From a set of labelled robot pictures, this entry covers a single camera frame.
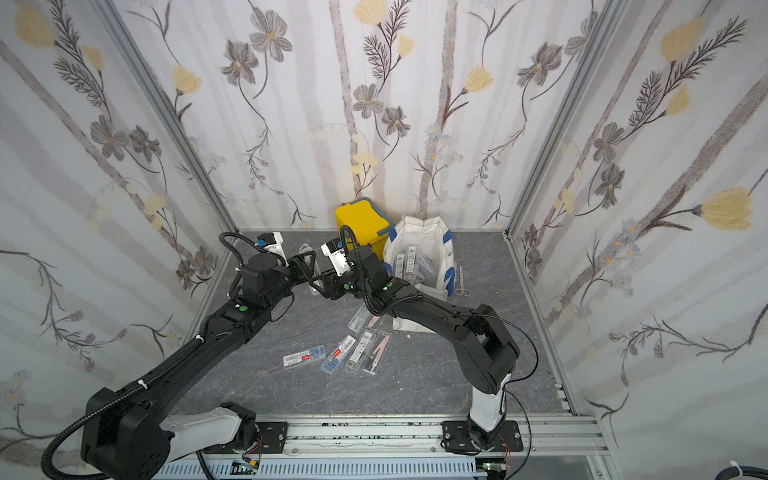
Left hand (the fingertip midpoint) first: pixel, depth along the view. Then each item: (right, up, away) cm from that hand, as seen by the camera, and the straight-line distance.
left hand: (313, 252), depth 78 cm
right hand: (+2, -6, -2) cm, 6 cm away
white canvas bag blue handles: (+31, +1, +23) cm, 38 cm away
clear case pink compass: (+18, -27, +13) cm, 35 cm away
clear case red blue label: (+4, -32, +8) cm, 33 cm away
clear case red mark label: (-1, -30, +10) cm, 32 cm away
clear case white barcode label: (+10, -32, +8) cm, 34 cm away
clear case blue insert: (+11, -21, +18) cm, 30 cm away
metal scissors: (+46, -13, +24) cm, 53 cm away
